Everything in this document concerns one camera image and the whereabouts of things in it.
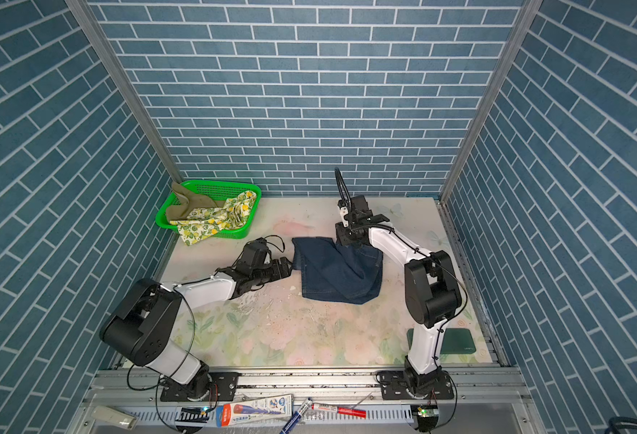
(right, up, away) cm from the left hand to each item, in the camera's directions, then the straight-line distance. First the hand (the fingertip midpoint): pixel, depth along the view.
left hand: (291, 269), depth 93 cm
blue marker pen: (+6, -32, -23) cm, 41 cm away
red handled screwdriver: (+20, -33, -23) cm, 45 cm away
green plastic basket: (-35, +29, +19) cm, 49 cm away
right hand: (+19, +12, +3) cm, 23 cm away
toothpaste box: (-6, -33, -23) cm, 40 cm away
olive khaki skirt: (-45, +25, +23) cm, 56 cm away
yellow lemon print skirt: (-34, +16, +6) cm, 38 cm away
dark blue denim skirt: (+14, -1, +1) cm, 14 cm away
